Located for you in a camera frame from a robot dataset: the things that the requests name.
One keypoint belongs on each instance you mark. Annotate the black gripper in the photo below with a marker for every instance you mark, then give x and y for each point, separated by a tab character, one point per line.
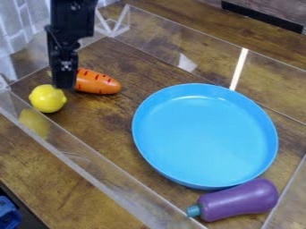
72	22

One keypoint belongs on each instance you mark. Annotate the purple toy eggplant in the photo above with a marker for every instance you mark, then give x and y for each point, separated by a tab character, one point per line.
250	198

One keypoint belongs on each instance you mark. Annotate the orange toy carrot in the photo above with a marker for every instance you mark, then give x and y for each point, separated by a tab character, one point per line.
95	82

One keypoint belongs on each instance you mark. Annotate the clear acrylic enclosure wall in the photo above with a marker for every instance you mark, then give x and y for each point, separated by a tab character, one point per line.
70	163

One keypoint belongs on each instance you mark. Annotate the yellow toy lemon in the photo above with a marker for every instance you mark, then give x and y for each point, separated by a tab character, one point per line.
47	99

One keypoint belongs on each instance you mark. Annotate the blue round tray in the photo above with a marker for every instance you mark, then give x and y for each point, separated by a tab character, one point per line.
204	136

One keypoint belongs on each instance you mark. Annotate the blue object at corner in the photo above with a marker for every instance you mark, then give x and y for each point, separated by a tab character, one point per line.
9	216

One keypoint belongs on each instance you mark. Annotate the white mesh curtain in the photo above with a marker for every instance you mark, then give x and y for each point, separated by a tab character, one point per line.
23	19

